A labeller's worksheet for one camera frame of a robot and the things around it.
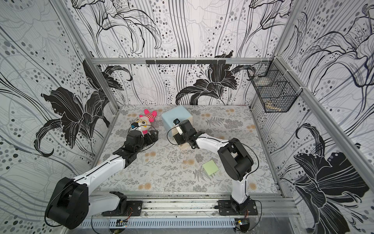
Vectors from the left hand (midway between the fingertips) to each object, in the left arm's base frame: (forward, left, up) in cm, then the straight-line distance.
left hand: (155, 136), depth 87 cm
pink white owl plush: (+15, +11, -6) cm, 19 cm away
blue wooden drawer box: (-2, -11, +12) cm, 16 cm away
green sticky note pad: (-14, -34, -11) cm, 39 cm away
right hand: (+7, -16, -4) cm, 18 cm away
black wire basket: (+26, -74, +19) cm, 80 cm away
